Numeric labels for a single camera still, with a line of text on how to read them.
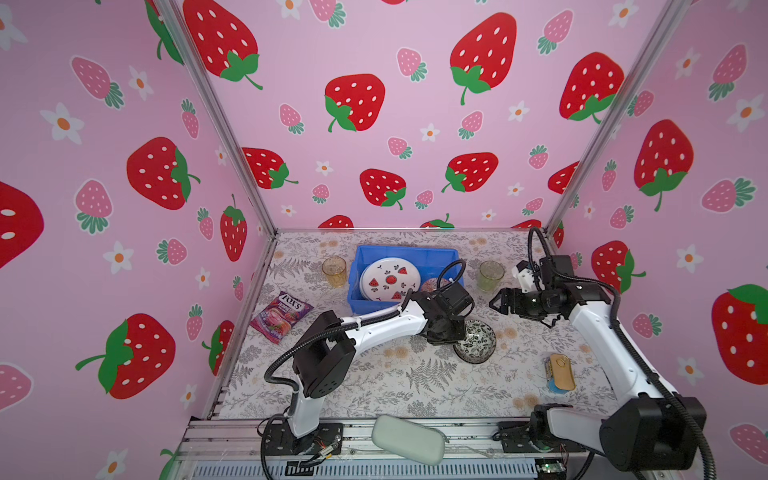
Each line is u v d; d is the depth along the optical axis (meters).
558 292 0.57
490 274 1.04
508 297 0.72
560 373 0.85
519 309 0.70
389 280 1.02
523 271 0.74
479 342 0.84
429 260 1.05
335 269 1.05
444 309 0.64
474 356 0.82
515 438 0.73
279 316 0.95
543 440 0.69
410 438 0.72
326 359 0.47
